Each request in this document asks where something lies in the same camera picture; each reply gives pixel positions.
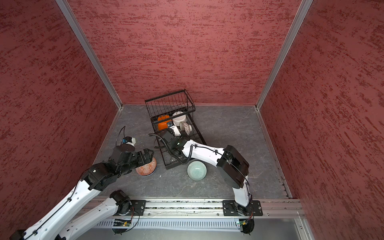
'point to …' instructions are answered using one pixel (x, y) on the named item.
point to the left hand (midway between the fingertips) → (146, 158)
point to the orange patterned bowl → (147, 169)
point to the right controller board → (248, 225)
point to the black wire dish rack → (167, 104)
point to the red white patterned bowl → (187, 128)
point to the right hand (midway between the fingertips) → (181, 136)
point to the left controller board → (120, 222)
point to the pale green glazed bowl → (197, 170)
